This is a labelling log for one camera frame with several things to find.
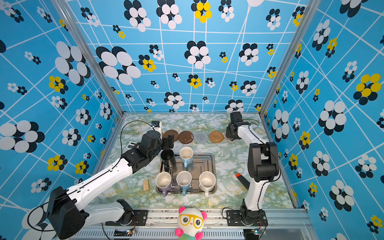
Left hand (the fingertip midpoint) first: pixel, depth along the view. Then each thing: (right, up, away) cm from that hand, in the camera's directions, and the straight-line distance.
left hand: (168, 135), depth 79 cm
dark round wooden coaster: (-4, 0, +30) cm, 30 cm away
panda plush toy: (+12, -39, -12) cm, 43 cm away
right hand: (+40, 0, +20) cm, 45 cm away
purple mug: (-4, -27, +6) cm, 28 cm away
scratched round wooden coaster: (+7, -3, +25) cm, 26 cm away
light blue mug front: (+8, -26, +6) cm, 28 cm away
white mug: (+21, -27, +5) cm, 35 cm away
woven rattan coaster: (+29, -3, +26) cm, 39 cm away
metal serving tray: (+18, -19, +15) cm, 30 cm away
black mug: (-3, -13, +12) cm, 18 cm away
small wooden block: (-14, -29, +4) cm, 32 cm away
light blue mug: (+9, -14, +15) cm, 22 cm away
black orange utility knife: (+42, -27, +6) cm, 50 cm away
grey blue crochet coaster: (+18, -3, +26) cm, 32 cm away
